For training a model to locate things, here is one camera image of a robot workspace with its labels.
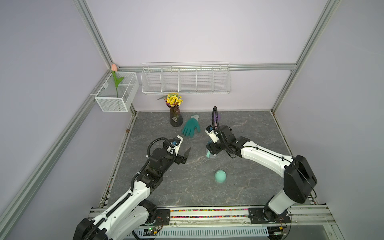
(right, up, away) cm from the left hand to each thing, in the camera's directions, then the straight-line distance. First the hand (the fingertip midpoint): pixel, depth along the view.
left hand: (182, 144), depth 77 cm
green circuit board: (-15, -43, -5) cm, 46 cm away
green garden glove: (+3, +10, +33) cm, 35 cm away
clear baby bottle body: (+18, -11, +17) cm, 27 cm away
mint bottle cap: (+21, -19, +7) cm, 29 cm away
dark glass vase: (-8, +15, +28) cm, 33 cm away
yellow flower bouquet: (-8, +26, +17) cm, 32 cm away
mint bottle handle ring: (+14, -7, +7) cm, 17 cm away
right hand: (+17, 0, +10) cm, 19 cm away
